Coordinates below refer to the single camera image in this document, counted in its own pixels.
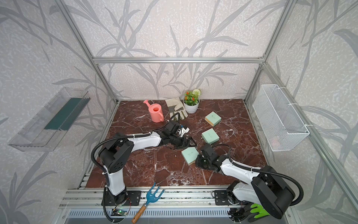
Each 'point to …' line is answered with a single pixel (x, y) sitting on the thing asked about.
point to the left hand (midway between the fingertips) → (192, 147)
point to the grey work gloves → (175, 106)
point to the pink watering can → (155, 110)
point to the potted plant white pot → (191, 100)
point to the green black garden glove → (262, 212)
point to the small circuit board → (121, 212)
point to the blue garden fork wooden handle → (151, 199)
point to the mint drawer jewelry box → (189, 155)
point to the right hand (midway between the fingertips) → (194, 161)
